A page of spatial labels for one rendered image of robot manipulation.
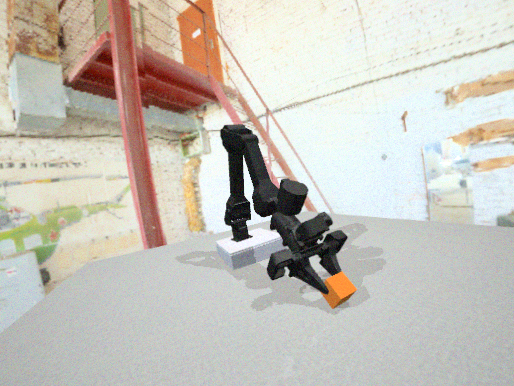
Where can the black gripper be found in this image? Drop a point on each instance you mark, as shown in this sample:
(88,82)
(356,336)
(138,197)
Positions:
(298,262)

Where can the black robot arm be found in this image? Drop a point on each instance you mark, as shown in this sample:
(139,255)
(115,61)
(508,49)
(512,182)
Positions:
(282,203)

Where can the orange block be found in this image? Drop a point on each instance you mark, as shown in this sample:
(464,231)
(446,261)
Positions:
(340,289)

